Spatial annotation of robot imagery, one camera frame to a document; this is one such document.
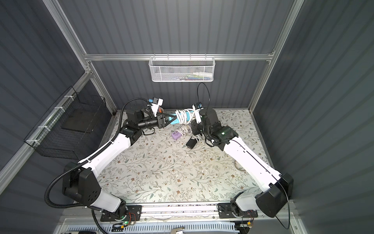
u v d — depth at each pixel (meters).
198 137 0.96
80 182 0.42
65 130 0.72
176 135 0.99
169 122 0.71
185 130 1.01
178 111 0.73
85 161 0.45
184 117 0.72
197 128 0.65
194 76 0.91
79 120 0.77
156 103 0.68
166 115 0.70
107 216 0.72
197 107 0.63
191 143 0.99
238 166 0.89
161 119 0.67
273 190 0.39
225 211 0.73
